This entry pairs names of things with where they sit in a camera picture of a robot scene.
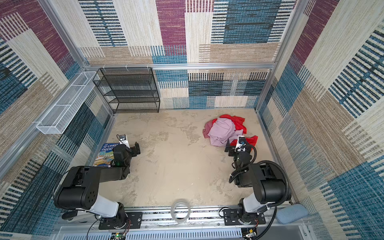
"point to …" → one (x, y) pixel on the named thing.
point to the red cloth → (239, 123)
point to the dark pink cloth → (207, 126)
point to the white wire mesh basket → (68, 103)
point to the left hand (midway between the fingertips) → (128, 141)
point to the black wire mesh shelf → (128, 90)
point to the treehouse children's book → (104, 157)
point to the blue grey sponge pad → (288, 214)
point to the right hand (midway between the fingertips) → (236, 140)
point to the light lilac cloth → (223, 130)
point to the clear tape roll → (180, 210)
